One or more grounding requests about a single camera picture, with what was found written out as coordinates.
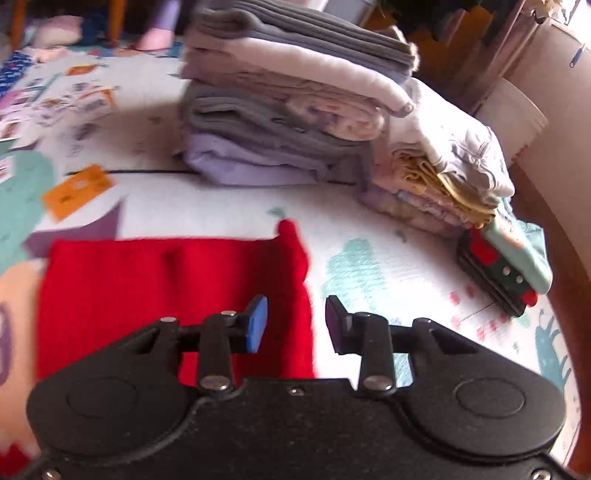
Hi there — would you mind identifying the folded dark patterned sweater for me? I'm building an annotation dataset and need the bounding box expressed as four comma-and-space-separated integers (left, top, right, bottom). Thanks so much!
457, 228, 539, 318

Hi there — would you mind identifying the pale lilac cloth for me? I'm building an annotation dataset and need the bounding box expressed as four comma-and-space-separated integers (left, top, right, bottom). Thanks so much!
134, 0, 182, 51

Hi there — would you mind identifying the orange card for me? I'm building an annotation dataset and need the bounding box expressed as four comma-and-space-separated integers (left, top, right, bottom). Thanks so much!
41, 164, 116, 222

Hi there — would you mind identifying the folded mint green garment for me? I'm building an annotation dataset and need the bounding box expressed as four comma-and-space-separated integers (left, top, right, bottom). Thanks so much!
480, 198, 554, 296

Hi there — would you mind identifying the wooden chair leg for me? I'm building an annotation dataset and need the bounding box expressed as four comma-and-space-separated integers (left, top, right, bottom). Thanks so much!
11, 0, 28, 49
108, 0, 127, 47

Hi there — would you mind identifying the group of scattered picture cards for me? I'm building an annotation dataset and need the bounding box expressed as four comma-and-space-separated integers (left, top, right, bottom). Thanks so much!
0, 62, 118, 183

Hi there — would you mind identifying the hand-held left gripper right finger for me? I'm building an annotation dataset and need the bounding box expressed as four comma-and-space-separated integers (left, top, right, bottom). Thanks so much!
325, 295, 467, 397

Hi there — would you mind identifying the stack of folded pale clothes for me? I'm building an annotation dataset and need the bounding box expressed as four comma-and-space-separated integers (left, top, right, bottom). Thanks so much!
360, 76, 515, 232

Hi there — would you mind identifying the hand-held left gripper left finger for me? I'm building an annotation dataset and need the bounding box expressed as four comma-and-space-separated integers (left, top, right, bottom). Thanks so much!
131, 295, 269, 393

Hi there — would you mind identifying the blue patterned cloth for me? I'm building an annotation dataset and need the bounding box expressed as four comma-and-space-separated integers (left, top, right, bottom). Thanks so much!
0, 48, 35, 100

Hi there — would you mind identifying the printed play mat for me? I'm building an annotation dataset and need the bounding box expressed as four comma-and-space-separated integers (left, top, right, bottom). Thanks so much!
0, 41, 583, 480

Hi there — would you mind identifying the white plastic container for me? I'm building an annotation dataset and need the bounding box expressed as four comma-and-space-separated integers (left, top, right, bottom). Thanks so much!
475, 76, 548, 153

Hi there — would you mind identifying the pale pink cloth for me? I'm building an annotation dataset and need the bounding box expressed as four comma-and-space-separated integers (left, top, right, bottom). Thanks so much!
25, 16, 84, 63

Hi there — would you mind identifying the dark wooden furniture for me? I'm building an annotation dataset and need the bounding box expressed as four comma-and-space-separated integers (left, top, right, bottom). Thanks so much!
360, 0, 550, 121

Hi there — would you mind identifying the stack of folded grey clothes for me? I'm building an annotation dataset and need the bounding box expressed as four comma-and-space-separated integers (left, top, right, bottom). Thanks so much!
178, 0, 421, 192

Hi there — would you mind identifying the red knitted sweater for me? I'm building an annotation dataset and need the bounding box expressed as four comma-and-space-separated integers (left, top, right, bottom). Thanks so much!
34, 219, 317, 384

